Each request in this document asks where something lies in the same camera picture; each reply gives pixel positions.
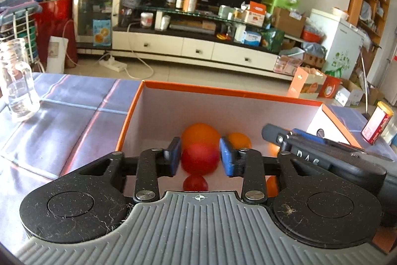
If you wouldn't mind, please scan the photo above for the red plastic basin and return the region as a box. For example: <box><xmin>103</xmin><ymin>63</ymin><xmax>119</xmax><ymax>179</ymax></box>
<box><xmin>302</xmin><ymin>30</ymin><xmax>321</xmax><ymax>42</ymax></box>

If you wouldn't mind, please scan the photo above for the green snack bag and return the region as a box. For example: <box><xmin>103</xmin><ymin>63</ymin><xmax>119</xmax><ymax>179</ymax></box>
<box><xmin>261</xmin><ymin>27</ymin><xmax>285</xmax><ymax>53</ymax></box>

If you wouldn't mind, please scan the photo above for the silver media player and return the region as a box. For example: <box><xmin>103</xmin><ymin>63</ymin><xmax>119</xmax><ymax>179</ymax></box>
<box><xmin>169</xmin><ymin>23</ymin><xmax>216</xmax><ymax>34</ymax></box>

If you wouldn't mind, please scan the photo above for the brown cardboard box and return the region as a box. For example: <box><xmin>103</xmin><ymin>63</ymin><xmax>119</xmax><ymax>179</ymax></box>
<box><xmin>273</xmin><ymin>7</ymin><xmax>306</xmax><ymax>37</ymax></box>

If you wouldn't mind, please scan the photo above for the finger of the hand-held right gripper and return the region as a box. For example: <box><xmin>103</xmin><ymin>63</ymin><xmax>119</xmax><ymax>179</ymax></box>
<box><xmin>262</xmin><ymin>124</ymin><xmax>293</xmax><ymax>146</ymax></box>
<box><xmin>292</xmin><ymin>128</ymin><xmax>387</xmax><ymax>162</ymax></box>

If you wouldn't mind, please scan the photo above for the small red tomato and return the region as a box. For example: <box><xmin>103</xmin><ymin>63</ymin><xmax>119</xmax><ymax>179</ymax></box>
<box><xmin>183</xmin><ymin>175</ymin><xmax>209</xmax><ymax>191</ymax></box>

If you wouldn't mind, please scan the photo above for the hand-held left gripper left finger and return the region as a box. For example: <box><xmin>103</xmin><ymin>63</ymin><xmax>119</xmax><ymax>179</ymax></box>
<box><xmin>79</xmin><ymin>137</ymin><xmax>182</xmax><ymax>204</ymax></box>

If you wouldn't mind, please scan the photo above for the printed fruit carton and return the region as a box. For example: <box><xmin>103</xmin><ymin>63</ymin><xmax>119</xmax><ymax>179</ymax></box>
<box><xmin>302</xmin><ymin>52</ymin><xmax>326</xmax><ymax>67</ymax></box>

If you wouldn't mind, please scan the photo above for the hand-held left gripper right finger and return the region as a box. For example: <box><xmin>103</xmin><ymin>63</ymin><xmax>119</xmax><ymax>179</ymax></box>
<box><xmin>219</xmin><ymin>137</ymin><xmax>326</xmax><ymax>204</ymax></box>

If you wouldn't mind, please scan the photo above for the white television stand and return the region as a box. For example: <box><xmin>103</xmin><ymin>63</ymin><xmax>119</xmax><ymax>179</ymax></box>
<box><xmin>112</xmin><ymin>1</ymin><xmax>298</xmax><ymax>81</ymax></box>

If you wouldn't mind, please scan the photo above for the open cardboard floor box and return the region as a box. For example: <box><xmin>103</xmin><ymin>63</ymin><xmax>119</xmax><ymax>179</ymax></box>
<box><xmin>335</xmin><ymin>79</ymin><xmax>365</xmax><ymax>107</ymax></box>

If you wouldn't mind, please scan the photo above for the red can with yellow lid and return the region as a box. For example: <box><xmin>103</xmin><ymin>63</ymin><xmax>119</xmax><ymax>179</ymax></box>
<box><xmin>361</xmin><ymin>101</ymin><xmax>394</xmax><ymax>145</ymax></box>

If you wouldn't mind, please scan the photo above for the white paper bag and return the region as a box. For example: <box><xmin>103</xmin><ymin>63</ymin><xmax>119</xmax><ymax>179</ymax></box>
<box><xmin>46</xmin><ymin>35</ymin><xmax>69</xmax><ymax>75</ymax></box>

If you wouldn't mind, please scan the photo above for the large orange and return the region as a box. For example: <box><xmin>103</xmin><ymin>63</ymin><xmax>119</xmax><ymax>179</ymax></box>
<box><xmin>181</xmin><ymin>123</ymin><xmax>221</xmax><ymax>154</ymax></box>

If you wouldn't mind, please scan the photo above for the orange and white carton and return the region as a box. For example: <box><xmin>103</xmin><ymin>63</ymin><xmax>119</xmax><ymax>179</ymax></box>
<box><xmin>248</xmin><ymin>1</ymin><xmax>267</xmax><ymax>25</ymax></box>

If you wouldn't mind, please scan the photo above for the stack of pink white cartons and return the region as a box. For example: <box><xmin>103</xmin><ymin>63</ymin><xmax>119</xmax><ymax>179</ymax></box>
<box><xmin>273</xmin><ymin>55</ymin><xmax>303</xmax><ymax>76</ymax></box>

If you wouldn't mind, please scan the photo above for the orange cardboard box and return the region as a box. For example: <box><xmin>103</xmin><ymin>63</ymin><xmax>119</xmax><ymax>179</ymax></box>
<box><xmin>115</xmin><ymin>80</ymin><xmax>397</xmax><ymax>255</ymax></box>

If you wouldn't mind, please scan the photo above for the white power strip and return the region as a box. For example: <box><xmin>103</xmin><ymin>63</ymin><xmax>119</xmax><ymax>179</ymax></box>
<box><xmin>99</xmin><ymin>55</ymin><xmax>128</xmax><ymax>71</ymax></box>

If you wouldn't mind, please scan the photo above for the wooden shelf unit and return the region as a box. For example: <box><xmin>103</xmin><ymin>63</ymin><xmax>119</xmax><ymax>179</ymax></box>
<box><xmin>347</xmin><ymin>0</ymin><xmax>391</xmax><ymax>85</ymax></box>

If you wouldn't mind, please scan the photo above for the blue and white carton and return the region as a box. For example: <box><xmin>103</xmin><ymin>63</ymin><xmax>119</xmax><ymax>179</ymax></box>
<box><xmin>243</xmin><ymin>31</ymin><xmax>262</xmax><ymax>46</ymax></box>

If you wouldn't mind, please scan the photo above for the red apple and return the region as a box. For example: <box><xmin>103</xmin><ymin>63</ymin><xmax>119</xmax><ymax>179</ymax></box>
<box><xmin>181</xmin><ymin>143</ymin><xmax>219</xmax><ymax>175</ymax></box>

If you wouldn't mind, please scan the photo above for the large red shopping bag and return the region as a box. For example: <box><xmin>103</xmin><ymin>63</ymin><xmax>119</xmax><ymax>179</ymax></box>
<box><xmin>33</xmin><ymin>0</ymin><xmax>78</xmax><ymax>61</ymax></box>

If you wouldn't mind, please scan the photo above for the white glass door cabinet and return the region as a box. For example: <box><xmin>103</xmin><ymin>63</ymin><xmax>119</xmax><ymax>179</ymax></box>
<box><xmin>72</xmin><ymin>0</ymin><xmax>128</xmax><ymax>51</ymax></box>

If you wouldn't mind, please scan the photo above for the blue snack packet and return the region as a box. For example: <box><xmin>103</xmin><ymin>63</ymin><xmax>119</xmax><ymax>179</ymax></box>
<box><xmin>92</xmin><ymin>19</ymin><xmax>111</xmax><ymax>46</ymax></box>

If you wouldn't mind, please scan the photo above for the blue plaid tablecloth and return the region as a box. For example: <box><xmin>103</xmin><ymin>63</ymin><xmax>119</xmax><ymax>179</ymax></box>
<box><xmin>0</xmin><ymin>73</ymin><xmax>397</xmax><ymax>241</ymax></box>

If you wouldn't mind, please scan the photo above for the white bowl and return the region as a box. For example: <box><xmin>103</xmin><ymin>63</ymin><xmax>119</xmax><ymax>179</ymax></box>
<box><xmin>332</xmin><ymin>7</ymin><xmax>349</xmax><ymax>20</ymax></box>

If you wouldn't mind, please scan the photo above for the wire shopping trolley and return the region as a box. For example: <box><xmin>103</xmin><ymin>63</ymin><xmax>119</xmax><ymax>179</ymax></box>
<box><xmin>0</xmin><ymin>0</ymin><xmax>42</xmax><ymax>64</ymax></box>

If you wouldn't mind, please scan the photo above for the grey plastic bag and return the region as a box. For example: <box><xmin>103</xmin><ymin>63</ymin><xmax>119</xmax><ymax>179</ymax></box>
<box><xmin>305</xmin><ymin>41</ymin><xmax>326</xmax><ymax>56</ymax></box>

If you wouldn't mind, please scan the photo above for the clear glass mug jar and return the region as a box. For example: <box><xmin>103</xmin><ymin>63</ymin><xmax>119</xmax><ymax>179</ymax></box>
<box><xmin>0</xmin><ymin>38</ymin><xmax>41</xmax><ymax>123</ymax></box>

